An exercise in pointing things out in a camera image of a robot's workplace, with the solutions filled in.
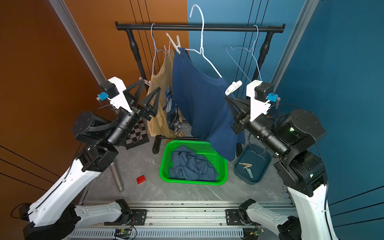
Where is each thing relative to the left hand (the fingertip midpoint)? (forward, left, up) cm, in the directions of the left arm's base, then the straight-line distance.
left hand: (148, 83), depth 44 cm
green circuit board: (-33, +21, -63) cm, 74 cm away
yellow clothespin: (+1, -45, -58) cm, 73 cm away
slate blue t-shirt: (-2, -9, -52) cm, 53 cm away
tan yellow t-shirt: (+13, +1, -33) cm, 36 cm away
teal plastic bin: (+2, -48, -58) cm, 76 cm away
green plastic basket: (+11, -18, -55) cm, 59 cm away
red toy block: (-8, +18, -59) cm, 62 cm away
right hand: (-4, -24, -1) cm, 24 cm away
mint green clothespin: (-3, -45, -57) cm, 72 cm away
